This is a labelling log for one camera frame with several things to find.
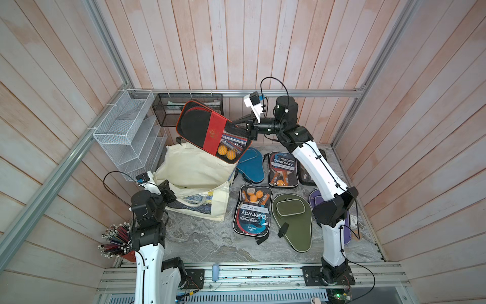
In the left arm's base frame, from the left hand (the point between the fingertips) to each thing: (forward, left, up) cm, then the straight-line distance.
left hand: (169, 182), depth 75 cm
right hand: (+11, -25, +21) cm, 34 cm away
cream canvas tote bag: (+12, -8, -18) cm, 23 cm away
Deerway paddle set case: (-4, -35, -21) cm, 41 cm away
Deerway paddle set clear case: (+23, -53, -21) cm, 62 cm away
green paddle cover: (-4, -54, -21) cm, 58 cm away
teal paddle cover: (+26, -35, -21) cm, 48 cm away
